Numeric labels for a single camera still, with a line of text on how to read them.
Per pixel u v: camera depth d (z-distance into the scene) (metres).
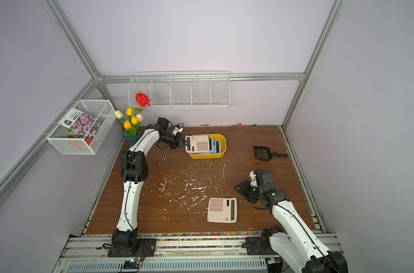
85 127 0.75
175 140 0.94
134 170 0.67
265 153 1.06
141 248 0.73
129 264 0.72
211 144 1.02
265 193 0.61
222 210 0.83
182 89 0.99
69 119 0.72
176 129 0.99
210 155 1.02
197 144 1.02
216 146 1.05
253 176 0.78
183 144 0.99
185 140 1.01
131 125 0.83
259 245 0.74
